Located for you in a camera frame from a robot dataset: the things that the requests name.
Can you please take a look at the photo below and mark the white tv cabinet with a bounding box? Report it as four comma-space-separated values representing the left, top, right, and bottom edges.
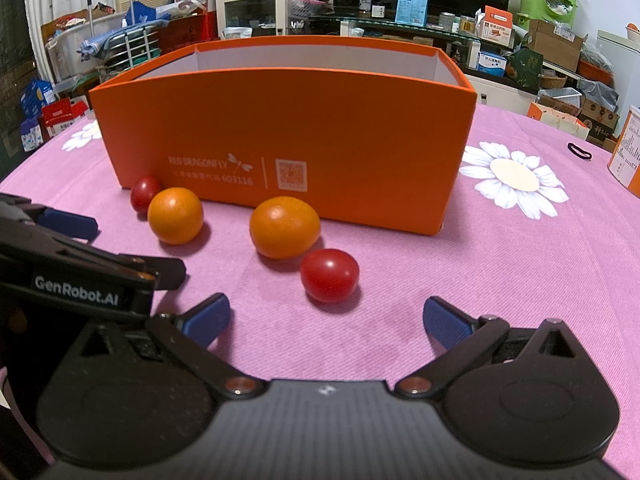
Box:
466, 74, 537, 115

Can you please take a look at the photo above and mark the orange white medicine box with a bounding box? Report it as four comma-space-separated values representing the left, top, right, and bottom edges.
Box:
480, 6, 513, 47

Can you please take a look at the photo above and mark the small orange tomato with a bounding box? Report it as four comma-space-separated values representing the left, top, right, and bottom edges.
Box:
148, 188, 204, 245
250, 196, 321, 260

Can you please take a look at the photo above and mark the red cherry tomato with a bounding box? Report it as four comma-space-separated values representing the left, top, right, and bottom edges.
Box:
130, 176, 163, 214
300, 248, 360, 304

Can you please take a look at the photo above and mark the white glass door cabinet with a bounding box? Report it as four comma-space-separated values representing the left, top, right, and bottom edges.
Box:
215, 0, 288, 39

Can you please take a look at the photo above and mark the orange white carton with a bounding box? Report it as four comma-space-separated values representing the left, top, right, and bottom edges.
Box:
526, 102, 589, 140

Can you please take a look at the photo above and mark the red gift bag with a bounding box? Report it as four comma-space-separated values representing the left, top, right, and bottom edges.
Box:
158, 12, 218, 54

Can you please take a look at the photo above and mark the red white carton box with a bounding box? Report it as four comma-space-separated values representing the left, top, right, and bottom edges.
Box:
41, 96, 89, 138

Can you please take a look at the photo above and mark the brown cardboard box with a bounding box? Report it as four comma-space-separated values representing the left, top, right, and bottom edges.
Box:
526, 20, 584, 72

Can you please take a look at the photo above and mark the metal trolley cart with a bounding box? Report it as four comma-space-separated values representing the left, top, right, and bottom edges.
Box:
77, 0, 169, 82

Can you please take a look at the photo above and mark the white small fridge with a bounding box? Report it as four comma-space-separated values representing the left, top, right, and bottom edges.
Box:
596, 30, 640, 138

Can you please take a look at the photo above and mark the orange white canister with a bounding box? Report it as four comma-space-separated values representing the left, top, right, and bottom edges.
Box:
608, 106, 640, 197

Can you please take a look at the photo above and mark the blue tissue box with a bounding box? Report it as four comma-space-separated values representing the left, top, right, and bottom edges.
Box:
477, 51, 508, 77

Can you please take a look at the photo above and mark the blue packet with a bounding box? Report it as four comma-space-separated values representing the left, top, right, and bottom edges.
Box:
395, 0, 428, 27

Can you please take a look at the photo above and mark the pink flowered tablecloth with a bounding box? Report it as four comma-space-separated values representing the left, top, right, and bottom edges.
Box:
0, 103, 640, 480

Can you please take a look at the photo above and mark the orange cardboard box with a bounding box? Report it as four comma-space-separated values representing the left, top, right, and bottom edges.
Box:
90, 36, 477, 235

